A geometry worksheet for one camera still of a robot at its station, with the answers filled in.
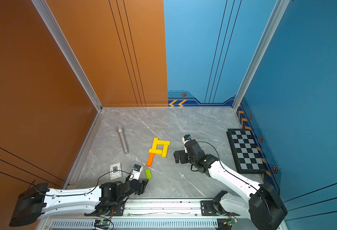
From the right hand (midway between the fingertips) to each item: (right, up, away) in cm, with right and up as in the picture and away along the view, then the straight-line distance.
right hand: (180, 153), depth 83 cm
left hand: (-20, -15, -1) cm, 25 cm away
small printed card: (-39, -11, +1) cm, 41 cm away
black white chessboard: (+42, -2, +6) cm, 42 cm away
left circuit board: (-41, -33, -12) cm, 54 cm away
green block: (-19, -13, +1) cm, 23 cm away
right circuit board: (+21, -32, -14) cm, 41 cm away
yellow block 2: (-11, +4, +14) cm, 18 cm away
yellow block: (-17, +3, +14) cm, 22 cm away
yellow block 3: (-15, -2, +11) cm, 19 cm away
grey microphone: (-43, +12, +19) cm, 48 cm away
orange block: (-19, -6, +8) cm, 22 cm away
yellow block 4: (-10, -1, +11) cm, 15 cm away
